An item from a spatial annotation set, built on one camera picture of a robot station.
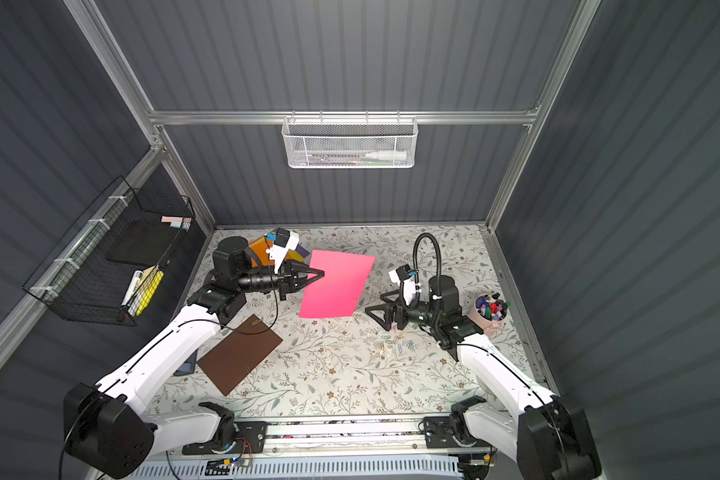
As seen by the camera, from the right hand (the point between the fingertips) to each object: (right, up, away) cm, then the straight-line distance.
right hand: (380, 304), depth 76 cm
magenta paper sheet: (-11, +3, -1) cm, 12 cm away
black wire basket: (-67, +11, -3) cm, 68 cm away
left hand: (-14, +8, -9) cm, 19 cm away
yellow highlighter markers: (-54, +3, -9) cm, 55 cm away
